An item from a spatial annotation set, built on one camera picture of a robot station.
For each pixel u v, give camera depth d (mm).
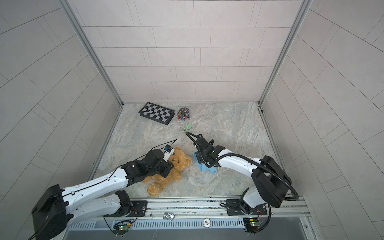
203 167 807
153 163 588
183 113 1071
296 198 397
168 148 698
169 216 680
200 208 723
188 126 1020
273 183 420
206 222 679
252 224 678
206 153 644
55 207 386
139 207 710
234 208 708
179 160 760
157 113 1055
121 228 645
